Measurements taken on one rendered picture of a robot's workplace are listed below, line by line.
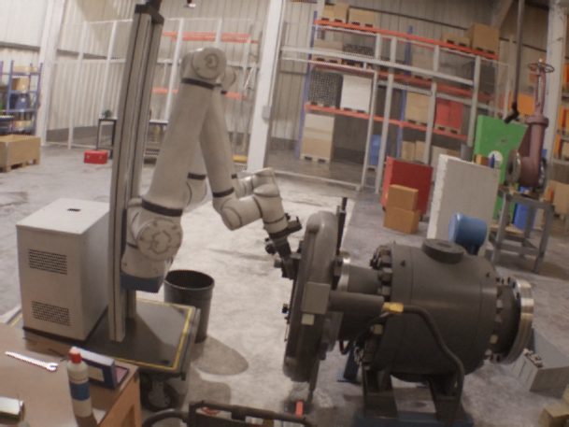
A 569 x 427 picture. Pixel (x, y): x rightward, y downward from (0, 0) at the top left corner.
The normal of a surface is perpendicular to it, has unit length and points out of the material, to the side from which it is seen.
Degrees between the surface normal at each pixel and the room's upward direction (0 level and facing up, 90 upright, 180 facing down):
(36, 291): 90
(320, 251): 41
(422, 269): 31
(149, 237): 95
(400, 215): 90
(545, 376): 90
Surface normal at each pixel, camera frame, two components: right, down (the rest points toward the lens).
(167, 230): 0.42, 0.32
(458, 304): -0.03, -0.29
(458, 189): -0.22, 0.22
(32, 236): 0.03, 0.25
